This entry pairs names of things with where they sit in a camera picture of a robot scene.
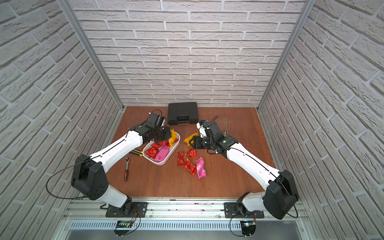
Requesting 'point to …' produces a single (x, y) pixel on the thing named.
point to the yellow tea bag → (173, 137)
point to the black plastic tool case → (182, 112)
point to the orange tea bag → (187, 140)
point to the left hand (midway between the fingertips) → (174, 132)
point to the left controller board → (123, 224)
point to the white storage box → (172, 150)
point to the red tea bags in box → (152, 151)
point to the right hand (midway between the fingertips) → (194, 142)
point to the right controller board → (248, 228)
